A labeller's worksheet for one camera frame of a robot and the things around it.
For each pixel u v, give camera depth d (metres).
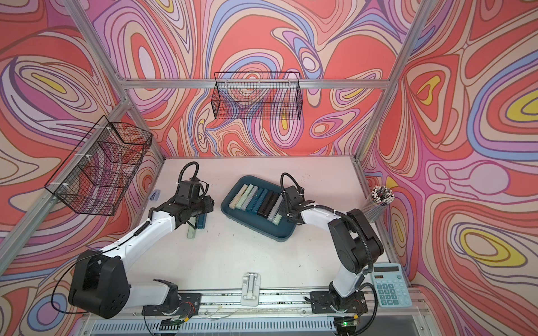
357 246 0.46
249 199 0.99
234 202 0.97
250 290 0.75
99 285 0.41
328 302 0.74
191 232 0.88
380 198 0.82
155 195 1.01
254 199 0.99
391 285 0.75
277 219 0.91
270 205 0.96
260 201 0.98
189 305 0.72
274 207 0.96
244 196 0.99
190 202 0.66
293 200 0.74
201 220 0.95
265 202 0.96
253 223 0.90
